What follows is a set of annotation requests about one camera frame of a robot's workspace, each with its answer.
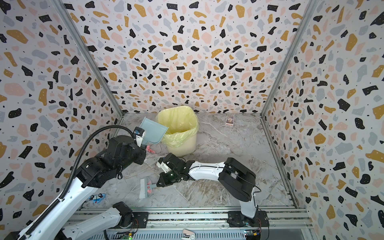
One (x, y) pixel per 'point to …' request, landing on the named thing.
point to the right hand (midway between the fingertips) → (153, 184)
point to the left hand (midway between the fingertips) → (143, 143)
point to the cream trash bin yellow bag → (180, 139)
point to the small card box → (229, 120)
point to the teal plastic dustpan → (154, 132)
